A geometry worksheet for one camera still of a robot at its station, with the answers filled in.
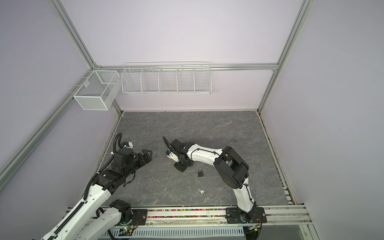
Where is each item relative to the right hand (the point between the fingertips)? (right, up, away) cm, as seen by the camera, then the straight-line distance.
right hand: (181, 166), depth 90 cm
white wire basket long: (-11, +57, +10) cm, 59 cm away
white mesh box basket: (-57, +48, +8) cm, 75 cm away
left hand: (-17, +8, -12) cm, 22 cm away
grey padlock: (+12, -4, -1) cm, 12 cm away
